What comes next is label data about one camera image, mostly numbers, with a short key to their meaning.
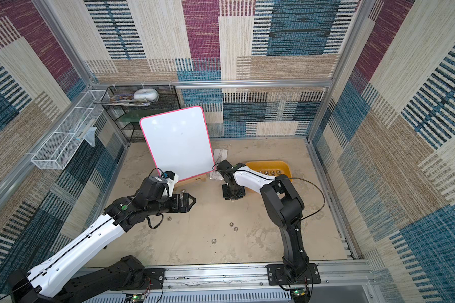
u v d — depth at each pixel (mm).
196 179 965
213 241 830
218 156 1116
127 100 916
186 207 651
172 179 679
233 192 826
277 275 731
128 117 962
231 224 871
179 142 871
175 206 649
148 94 894
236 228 865
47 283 384
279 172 1037
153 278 727
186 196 666
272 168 1078
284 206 525
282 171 1045
